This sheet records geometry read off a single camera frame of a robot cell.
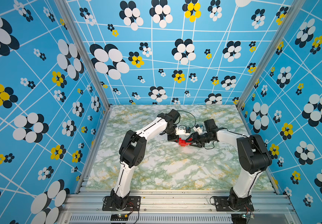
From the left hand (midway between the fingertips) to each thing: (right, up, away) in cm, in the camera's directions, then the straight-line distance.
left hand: (178, 136), depth 93 cm
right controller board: (+29, -39, -23) cm, 53 cm away
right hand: (+8, -4, 0) cm, 9 cm away
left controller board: (-33, -40, -21) cm, 56 cm away
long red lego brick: (+3, -5, +1) cm, 6 cm away
